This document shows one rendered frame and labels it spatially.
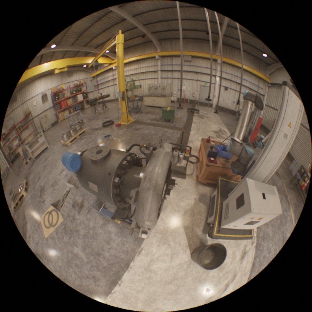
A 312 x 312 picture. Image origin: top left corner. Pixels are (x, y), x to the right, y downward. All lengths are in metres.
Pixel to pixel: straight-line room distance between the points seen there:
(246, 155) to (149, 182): 0.97
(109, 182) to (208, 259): 1.39
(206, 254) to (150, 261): 0.66
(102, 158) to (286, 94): 1.61
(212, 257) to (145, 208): 1.14
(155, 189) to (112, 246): 1.17
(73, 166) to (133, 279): 1.45
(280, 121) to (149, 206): 1.18
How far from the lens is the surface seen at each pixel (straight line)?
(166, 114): 3.93
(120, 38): 4.71
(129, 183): 0.81
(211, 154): 1.63
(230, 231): 1.36
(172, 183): 0.97
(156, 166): 0.57
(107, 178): 0.78
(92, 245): 1.68
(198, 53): 11.29
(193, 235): 1.47
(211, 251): 1.44
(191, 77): 11.25
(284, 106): 1.05
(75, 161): 0.90
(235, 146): 1.11
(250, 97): 1.18
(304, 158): 8.83
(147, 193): 0.54
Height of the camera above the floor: 1.39
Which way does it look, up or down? 40 degrees down
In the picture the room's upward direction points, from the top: 1 degrees counter-clockwise
